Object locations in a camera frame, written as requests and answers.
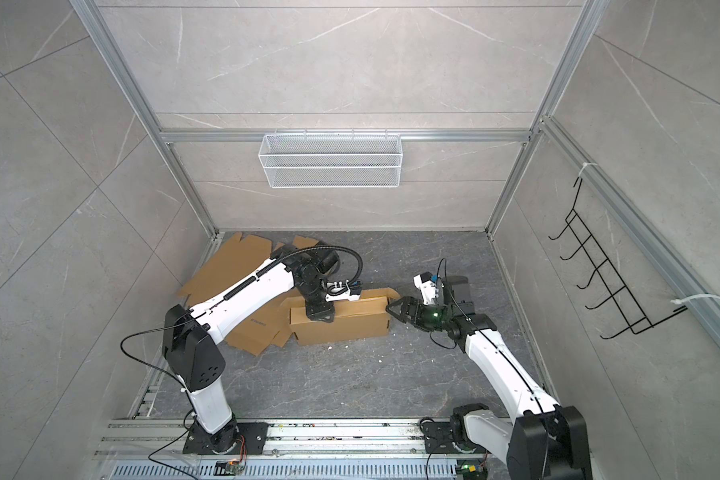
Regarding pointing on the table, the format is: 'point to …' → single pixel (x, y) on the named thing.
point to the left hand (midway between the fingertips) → (329, 303)
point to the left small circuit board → (232, 467)
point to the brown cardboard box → (369, 317)
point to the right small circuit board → (471, 469)
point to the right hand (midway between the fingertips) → (395, 309)
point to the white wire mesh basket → (330, 160)
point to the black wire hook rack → (637, 320)
